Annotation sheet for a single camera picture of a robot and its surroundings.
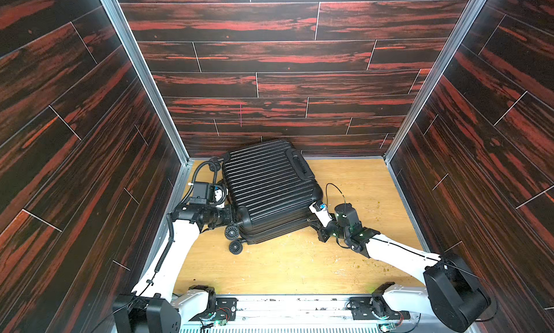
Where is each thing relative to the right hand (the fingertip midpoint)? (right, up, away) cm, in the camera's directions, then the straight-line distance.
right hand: (313, 219), depth 88 cm
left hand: (-30, +3, -8) cm, 31 cm away
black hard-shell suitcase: (-16, +13, -7) cm, 22 cm away
